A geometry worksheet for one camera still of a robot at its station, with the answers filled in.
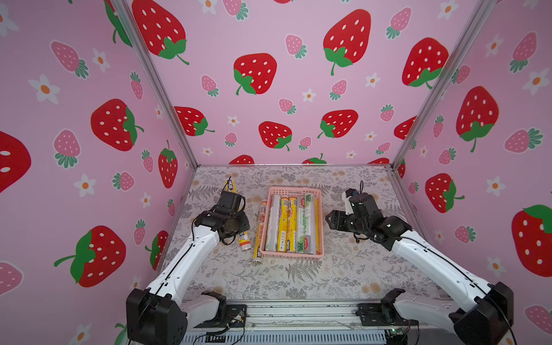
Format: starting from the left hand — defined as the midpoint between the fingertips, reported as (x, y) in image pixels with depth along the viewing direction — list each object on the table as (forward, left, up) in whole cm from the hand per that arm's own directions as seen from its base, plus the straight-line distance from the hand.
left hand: (247, 222), depth 82 cm
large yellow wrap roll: (+13, +8, +7) cm, 17 cm away
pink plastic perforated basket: (+23, -9, -9) cm, 27 cm away
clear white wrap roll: (+4, -9, -11) cm, 15 cm away
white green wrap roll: (+4, -25, -7) cm, 27 cm away
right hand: (+2, -35, +4) cm, 36 cm away
